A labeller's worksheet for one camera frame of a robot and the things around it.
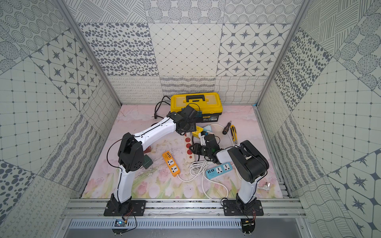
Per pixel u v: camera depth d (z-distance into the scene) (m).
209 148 0.76
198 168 0.86
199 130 0.94
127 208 0.65
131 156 0.51
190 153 0.90
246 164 0.50
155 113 1.14
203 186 0.79
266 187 0.78
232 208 0.74
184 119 0.68
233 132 1.04
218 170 0.84
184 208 0.76
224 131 1.01
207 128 1.01
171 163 0.87
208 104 0.99
